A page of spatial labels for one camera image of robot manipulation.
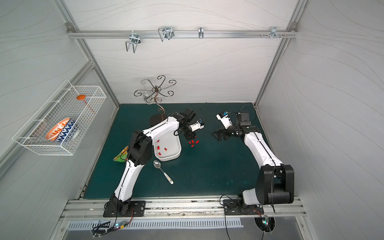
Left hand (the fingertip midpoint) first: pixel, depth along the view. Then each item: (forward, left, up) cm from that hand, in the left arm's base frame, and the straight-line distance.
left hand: (193, 136), depth 96 cm
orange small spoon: (+5, +60, +28) cm, 66 cm away
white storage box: (-6, +17, -5) cm, 18 cm away
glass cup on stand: (+19, +30, +16) cm, 40 cm away
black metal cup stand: (+15, +23, +20) cm, 34 cm away
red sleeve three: (-1, -3, -5) cm, 6 cm away
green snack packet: (-14, +43, -2) cm, 45 cm away
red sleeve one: (-2, +2, -5) cm, 6 cm away
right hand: (-2, -16, +11) cm, 19 cm away
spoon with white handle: (-18, +21, -4) cm, 28 cm away
